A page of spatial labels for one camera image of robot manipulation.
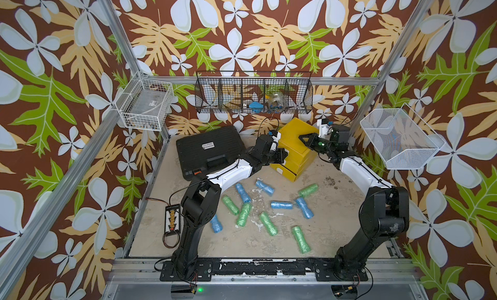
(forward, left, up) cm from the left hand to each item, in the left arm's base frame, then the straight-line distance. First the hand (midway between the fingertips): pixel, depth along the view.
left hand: (290, 150), depth 87 cm
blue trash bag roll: (-11, +9, -17) cm, 22 cm away
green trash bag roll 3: (-26, +11, -19) cm, 34 cm away
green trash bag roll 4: (-34, -3, -18) cm, 38 cm away
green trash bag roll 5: (-18, +28, -18) cm, 38 cm away
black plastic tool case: (+9, +43, -13) cm, 46 cm away
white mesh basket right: (-1, -46, +8) cm, 47 cm away
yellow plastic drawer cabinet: (-4, -4, +1) cm, 5 cm away
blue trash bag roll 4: (-15, +21, -17) cm, 31 cm away
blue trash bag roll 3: (-22, -8, -19) cm, 30 cm away
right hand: (+5, -4, +3) cm, 8 cm away
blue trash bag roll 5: (-28, +33, -18) cm, 47 cm away
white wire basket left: (+15, +66, +14) cm, 69 cm away
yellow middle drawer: (-3, 0, -14) cm, 14 cm away
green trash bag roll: (-11, -10, -17) cm, 23 cm away
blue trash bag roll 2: (-19, +3, -17) cm, 26 cm away
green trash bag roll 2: (-21, +20, -18) cm, 34 cm away
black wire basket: (+31, +16, +10) cm, 36 cm away
